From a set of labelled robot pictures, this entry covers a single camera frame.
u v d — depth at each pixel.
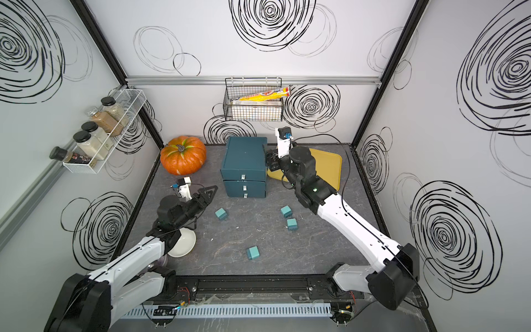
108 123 0.72
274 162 0.62
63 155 0.60
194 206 0.72
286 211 0.91
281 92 0.86
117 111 0.76
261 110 0.87
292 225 0.89
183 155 0.99
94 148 0.66
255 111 0.87
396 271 0.38
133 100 0.93
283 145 0.58
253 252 0.81
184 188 0.74
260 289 0.75
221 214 0.91
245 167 0.94
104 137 0.71
